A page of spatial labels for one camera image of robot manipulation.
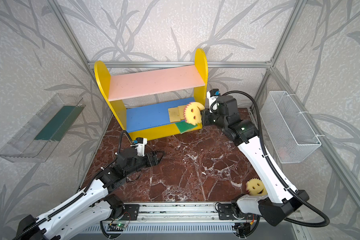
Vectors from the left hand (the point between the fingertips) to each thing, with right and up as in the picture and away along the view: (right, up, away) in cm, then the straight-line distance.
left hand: (162, 150), depth 76 cm
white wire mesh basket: (+56, +8, -15) cm, 59 cm away
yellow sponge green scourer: (+11, +10, +32) cm, 35 cm away
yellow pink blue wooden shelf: (-10, +15, +17) cm, 25 cm away
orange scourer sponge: (+4, +19, +20) cm, 28 cm away
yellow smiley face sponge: (+49, -21, +3) cm, 54 cm away
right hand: (+20, +21, -7) cm, 30 cm away
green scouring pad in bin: (-42, +13, -12) cm, 46 cm away
